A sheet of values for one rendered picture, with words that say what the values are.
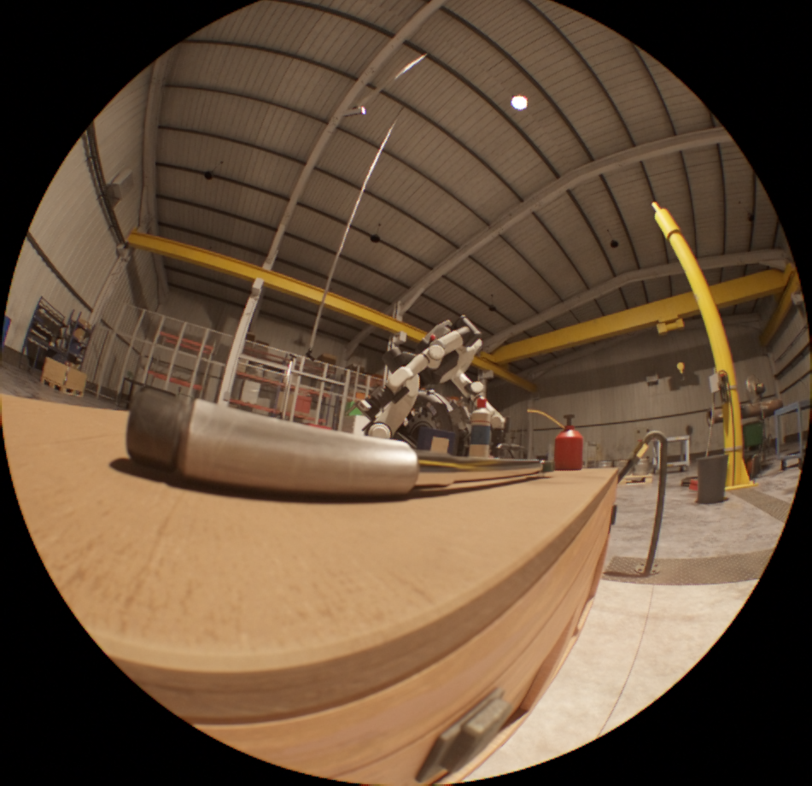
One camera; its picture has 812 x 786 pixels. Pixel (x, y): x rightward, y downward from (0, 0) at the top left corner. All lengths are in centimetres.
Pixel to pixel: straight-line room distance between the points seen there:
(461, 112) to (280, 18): 562
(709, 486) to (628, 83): 848
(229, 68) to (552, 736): 1008
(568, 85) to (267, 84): 759
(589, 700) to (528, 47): 860
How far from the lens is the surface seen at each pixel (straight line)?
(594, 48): 854
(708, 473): 291
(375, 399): 117
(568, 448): 69
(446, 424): 174
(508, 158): 889
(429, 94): 808
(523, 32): 818
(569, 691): 69
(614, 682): 74
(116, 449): 15
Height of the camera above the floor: 50
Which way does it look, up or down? 16 degrees up
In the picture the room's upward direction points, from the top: 6 degrees clockwise
